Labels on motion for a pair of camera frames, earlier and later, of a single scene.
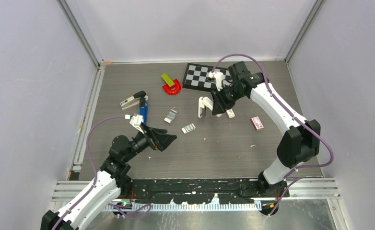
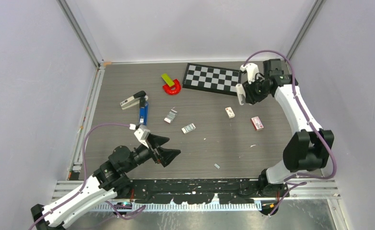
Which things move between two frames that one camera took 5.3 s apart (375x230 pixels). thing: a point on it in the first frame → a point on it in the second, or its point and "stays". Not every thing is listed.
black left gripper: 160,142 → 165,155
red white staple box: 257,123 stays
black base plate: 198,191 stays
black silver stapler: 134,100 stays
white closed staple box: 230,113 stays
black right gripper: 220,105 → 251,97
